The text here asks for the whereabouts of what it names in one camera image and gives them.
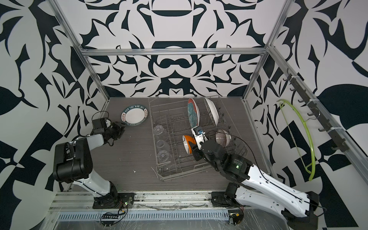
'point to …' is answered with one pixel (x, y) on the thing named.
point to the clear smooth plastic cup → (159, 131)
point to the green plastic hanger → (314, 172)
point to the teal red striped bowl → (193, 112)
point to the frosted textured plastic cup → (162, 145)
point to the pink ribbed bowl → (223, 137)
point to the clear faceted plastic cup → (164, 158)
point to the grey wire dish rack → (189, 134)
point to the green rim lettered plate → (134, 115)
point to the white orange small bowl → (186, 139)
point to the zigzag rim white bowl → (212, 110)
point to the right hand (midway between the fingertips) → (192, 138)
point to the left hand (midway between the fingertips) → (125, 123)
